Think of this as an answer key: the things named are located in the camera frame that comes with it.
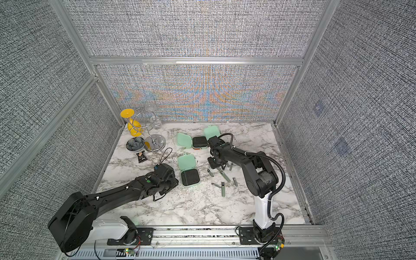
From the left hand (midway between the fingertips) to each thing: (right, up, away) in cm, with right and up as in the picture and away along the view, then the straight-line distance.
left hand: (181, 181), depth 86 cm
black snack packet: (-26, +11, +13) cm, 31 cm away
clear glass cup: (-29, +38, +35) cm, 59 cm away
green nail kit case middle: (0, +21, +20) cm, 29 cm away
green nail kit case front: (+4, +2, +6) cm, 8 cm away
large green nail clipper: (+24, +1, +6) cm, 25 cm away
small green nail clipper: (+16, +3, +8) cm, 18 cm away
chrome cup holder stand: (-22, +20, +20) cm, 36 cm away
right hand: (+19, +10, +11) cm, 24 cm away
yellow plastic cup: (-29, +29, +9) cm, 42 cm away
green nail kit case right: (+17, +28, +24) cm, 40 cm away
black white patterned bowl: (-33, +19, +20) cm, 43 cm away
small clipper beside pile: (+30, -1, +4) cm, 30 cm away
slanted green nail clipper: (+28, +6, +11) cm, 31 cm away
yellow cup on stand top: (-31, +37, +4) cm, 48 cm away
